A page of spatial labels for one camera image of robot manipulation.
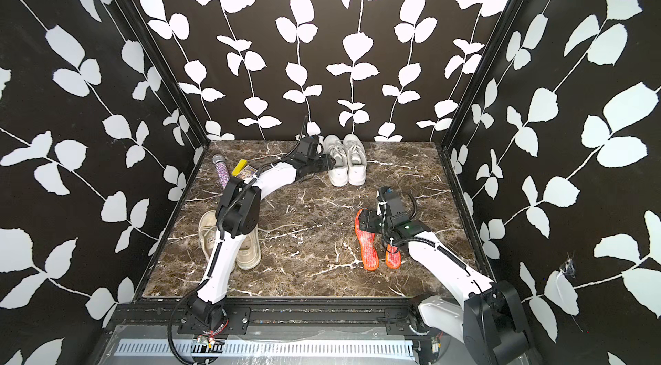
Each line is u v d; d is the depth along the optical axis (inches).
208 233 33.0
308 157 34.0
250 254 31.5
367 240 34.7
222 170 42.2
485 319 15.7
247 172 42.4
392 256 33.8
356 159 41.9
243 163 43.9
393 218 25.4
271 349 27.6
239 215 24.2
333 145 41.5
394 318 29.3
